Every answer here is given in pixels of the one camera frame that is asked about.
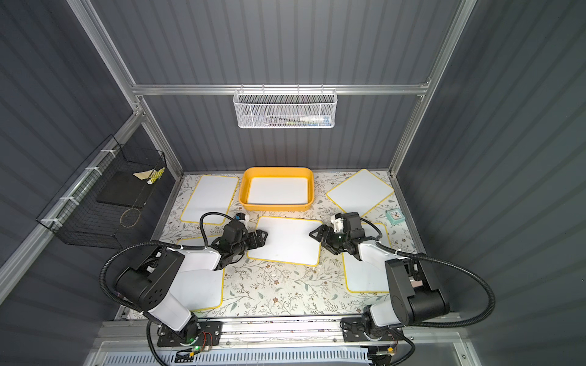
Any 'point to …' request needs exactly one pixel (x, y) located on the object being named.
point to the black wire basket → (74, 214)
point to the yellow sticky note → (143, 174)
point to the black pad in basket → (124, 188)
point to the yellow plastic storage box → (277, 172)
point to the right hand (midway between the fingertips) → (317, 238)
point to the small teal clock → (395, 216)
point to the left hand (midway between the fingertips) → (264, 240)
